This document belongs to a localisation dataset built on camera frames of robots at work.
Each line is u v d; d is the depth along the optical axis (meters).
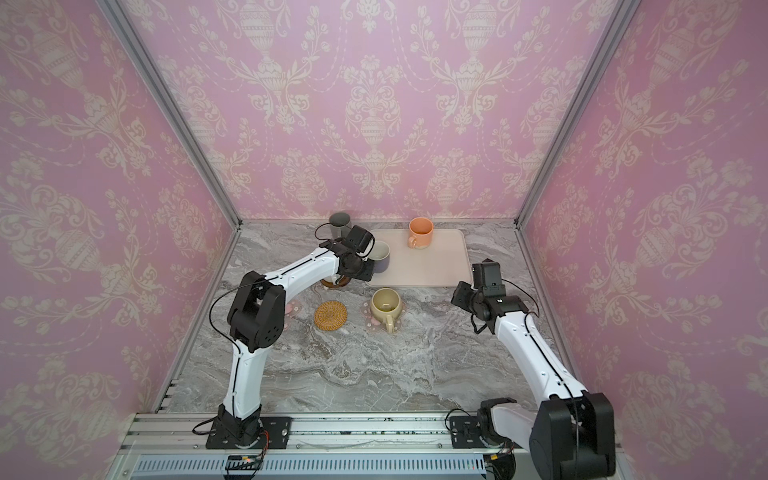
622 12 0.69
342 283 0.88
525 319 0.54
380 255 1.00
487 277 0.64
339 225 1.04
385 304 0.95
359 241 0.80
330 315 0.95
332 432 0.76
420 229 1.10
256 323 0.55
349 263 0.74
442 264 1.07
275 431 0.74
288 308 0.57
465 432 0.73
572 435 0.39
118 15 0.70
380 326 0.91
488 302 0.60
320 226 1.24
